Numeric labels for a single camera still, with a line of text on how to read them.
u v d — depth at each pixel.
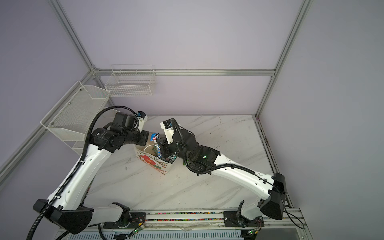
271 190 0.40
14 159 0.52
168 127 0.54
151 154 0.67
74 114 0.79
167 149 0.56
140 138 0.63
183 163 0.93
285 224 0.74
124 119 0.51
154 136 0.62
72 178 0.40
